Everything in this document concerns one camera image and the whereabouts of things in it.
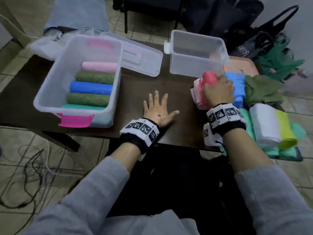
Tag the translucent zipper bag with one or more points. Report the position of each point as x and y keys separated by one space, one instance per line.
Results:
x=44 y=48

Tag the pair of black shoes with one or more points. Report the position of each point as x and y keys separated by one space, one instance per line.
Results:
x=118 y=3

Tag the person's black trousers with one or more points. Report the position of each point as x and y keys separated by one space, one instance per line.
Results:
x=176 y=183

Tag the olive green bag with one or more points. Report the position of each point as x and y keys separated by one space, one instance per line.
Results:
x=95 y=77
x=88 y=99
x=264 y=91

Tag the red plastic bag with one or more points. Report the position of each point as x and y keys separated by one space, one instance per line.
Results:
x=210 y=78

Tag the green plastic bag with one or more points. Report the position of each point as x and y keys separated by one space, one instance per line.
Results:
x=276 y=63

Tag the black left wristband with markers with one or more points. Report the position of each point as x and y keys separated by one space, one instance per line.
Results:
x=137 y=141

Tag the white bag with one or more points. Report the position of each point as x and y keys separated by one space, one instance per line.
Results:
x=265 y=124

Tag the dark patterned bag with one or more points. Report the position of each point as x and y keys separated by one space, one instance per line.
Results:
x=251 y=48

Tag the black wristband with markers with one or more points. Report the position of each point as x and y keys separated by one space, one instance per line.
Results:
x=137 y=141
x=234 y=127

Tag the pink plastic bag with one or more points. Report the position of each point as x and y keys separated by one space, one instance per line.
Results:
x=100 y=67
x=196 y=95

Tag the person's left forearm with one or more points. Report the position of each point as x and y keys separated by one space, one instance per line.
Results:
x=93 y=188

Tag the black chair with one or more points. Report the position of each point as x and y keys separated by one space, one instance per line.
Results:
x=151 y=7

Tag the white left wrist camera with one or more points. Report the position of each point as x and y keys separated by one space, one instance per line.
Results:
x=141 y=157

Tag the yellow-green bag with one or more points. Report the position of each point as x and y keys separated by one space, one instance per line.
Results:
x=287 y=129

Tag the person's right forearm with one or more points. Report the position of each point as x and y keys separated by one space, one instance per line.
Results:
x=251 y=163

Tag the blue-grey floor mat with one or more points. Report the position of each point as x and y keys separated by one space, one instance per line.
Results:
x=75 y=12

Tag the small clear plastic bin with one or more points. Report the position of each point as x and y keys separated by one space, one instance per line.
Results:
x=195 y=66

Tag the black right wristband with markers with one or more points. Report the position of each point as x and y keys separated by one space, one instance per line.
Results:
x=234 y=127

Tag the person's left hand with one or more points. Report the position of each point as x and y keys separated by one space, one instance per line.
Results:
x=157 y=113

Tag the person's right hand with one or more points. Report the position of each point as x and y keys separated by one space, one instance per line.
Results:
x=220 y=92

